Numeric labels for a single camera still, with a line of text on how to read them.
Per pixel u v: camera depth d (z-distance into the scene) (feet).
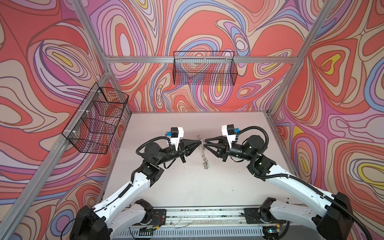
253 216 2.37
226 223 2.36
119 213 1.45
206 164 2.29
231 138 1.85
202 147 2.02
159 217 2.36
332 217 1.24
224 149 1.85
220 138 2.01
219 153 1.92
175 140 1.83
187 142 1.95
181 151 1.83
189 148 2.02
